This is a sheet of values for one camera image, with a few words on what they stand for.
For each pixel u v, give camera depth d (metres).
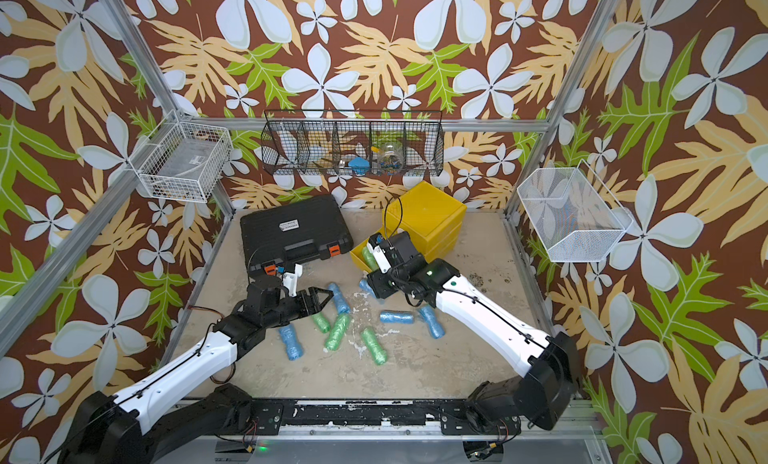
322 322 0.88
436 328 0.88
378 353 0.82
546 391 0.39
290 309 0.69
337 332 0.86
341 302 0.92
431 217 0.89
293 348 0.84
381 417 0.75
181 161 0.86
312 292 0.72
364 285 0.96
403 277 0.57
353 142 0.98
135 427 0.40
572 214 0.84
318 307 0.72
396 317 0.88
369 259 0.93
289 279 0.74
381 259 0.69
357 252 0.95
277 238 1.04
